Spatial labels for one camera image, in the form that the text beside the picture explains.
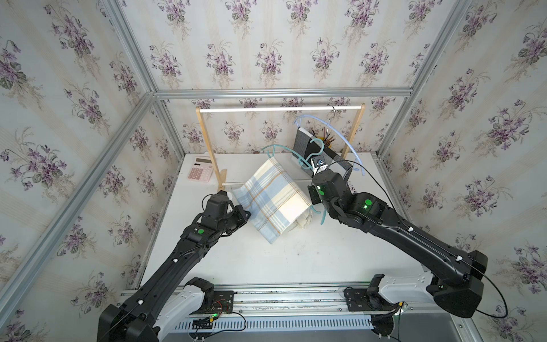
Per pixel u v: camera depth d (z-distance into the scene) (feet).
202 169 3.63
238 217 2.26
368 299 2.13
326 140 3.67
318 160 1.89
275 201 2.40
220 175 3.62
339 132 3.76
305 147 3.12
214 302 2.39
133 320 1.24
